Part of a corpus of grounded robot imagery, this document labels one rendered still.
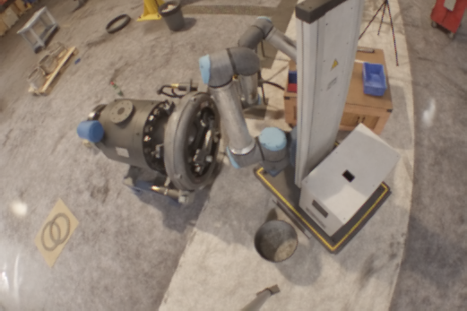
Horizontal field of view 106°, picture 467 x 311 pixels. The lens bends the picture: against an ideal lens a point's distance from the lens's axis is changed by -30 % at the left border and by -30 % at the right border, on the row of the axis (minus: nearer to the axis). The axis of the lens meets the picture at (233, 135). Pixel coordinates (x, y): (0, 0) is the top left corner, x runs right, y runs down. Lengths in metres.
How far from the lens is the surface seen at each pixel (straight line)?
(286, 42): 1.66
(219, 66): 1.01
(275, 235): 2.06
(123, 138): 1.98
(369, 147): 1.58
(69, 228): 3.24
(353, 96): 2.28
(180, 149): 1.61
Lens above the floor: 2.17
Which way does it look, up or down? 57 degrees down
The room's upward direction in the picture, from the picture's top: 21 degrees counter-clockwise
